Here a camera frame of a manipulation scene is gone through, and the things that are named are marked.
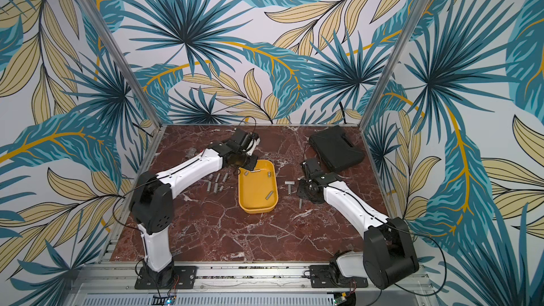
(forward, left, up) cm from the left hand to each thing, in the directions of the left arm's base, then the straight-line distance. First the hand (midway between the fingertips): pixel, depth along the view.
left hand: (252, 163), depth 90 cm
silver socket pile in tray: (+3, +3, -11) cm, 12 cm away
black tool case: (+16, -41, -9) cm, 45 cm away
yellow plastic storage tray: (-7, -3, -9) cm, 12 cm away
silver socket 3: (-6, +17, -11) cm, 21 cm away
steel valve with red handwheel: (+12, +31, -9) cm, 34 cm away
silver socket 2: (-13, -21, -11) cm, 27 cm away
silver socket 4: (-6, +14, -11) cm, 19 cm away
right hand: (-10, -22, -5) cm, 25 cm away
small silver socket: (0, +13, -11) cm, 17 cm away
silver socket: (-2, -17, -12) cm, 21 cm away
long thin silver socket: (-6, -16, -11) cm, 21 cm away
